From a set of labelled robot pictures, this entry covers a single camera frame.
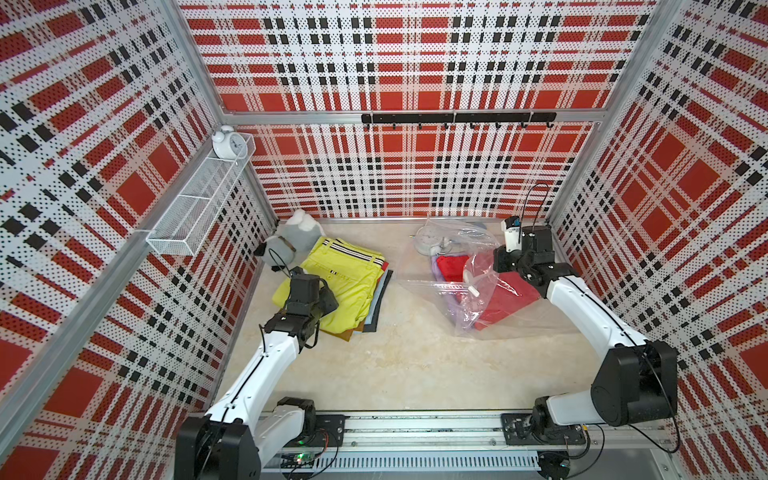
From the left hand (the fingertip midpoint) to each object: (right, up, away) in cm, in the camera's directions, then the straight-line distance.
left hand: (332, 295), depth 86 cm
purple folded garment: (+37, -4, -2) cm, 37 cm away
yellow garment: (+4, +7, +4) cm, 9 cm away
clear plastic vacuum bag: (+60, -8, +3) cm, 61 cm away
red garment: (+45, +1, -3) cm, 45 cm away
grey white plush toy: (-17, +19, +22) cm, 34 cm away
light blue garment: (+12, -2, +7) cm, 14 cm away
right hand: (+49, +13, +1) cm, 51 cm away
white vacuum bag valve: (+39, +3, -11) cm, 40 cm away
